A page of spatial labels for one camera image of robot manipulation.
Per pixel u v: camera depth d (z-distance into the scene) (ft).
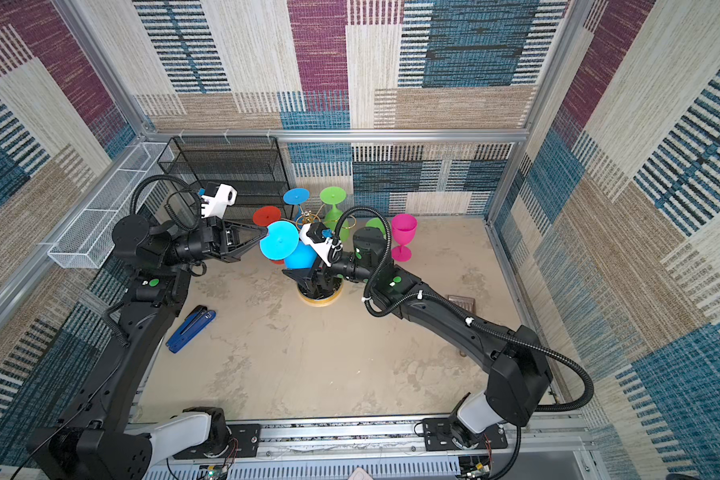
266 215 2.66
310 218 2.60
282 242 1.80
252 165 3.54
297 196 2.82
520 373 1.35
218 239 1.72
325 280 1.99
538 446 2.39
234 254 1.75
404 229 3.24
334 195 2.79
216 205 1.80
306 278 1.92
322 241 1.83
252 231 1.83
